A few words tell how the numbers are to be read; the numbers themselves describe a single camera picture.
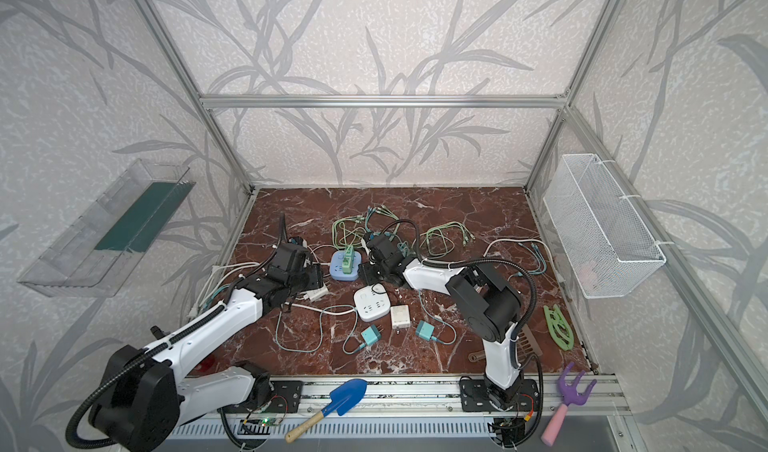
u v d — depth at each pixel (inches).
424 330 32.5
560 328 33.3
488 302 19.5
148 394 15.5
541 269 38.2
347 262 35.3
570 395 29.0
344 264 35.1
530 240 41.3
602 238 24.4
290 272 25.9
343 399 28.8
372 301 34.6
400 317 33.4
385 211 44.2
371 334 32.4
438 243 41.0
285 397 28.6
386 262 28.9
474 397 28.9
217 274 38.9
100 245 25.4
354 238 41.3
